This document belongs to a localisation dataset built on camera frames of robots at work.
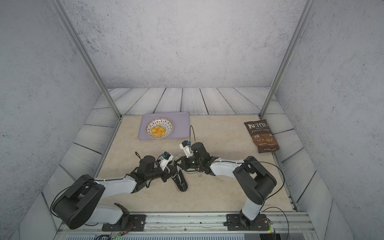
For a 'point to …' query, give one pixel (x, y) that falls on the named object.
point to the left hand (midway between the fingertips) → (178, 170)
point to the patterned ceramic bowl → (166, 123)
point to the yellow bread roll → (158, 131)
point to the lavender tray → (180, 120)
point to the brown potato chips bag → (261, 132)
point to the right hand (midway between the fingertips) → (176, 163)
